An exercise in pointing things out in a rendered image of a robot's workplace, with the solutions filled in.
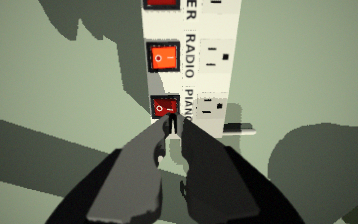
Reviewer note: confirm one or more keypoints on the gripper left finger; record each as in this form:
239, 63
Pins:
125, 188

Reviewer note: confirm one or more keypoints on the white power strip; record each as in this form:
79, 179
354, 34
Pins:
189, 49

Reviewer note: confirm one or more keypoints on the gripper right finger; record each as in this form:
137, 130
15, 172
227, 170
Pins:
223, 187

